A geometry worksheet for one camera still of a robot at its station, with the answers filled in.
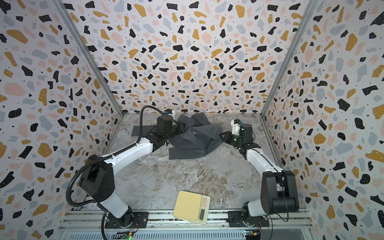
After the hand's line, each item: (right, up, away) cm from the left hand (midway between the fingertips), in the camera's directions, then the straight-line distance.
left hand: (187, 121), depth 83 cm
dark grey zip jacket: (+6, -10, +2) cm, 12 cm away
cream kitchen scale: (+3, -44, -7) cm, 45 cm away
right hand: (+17, -6, +3) cm, 18 cm away
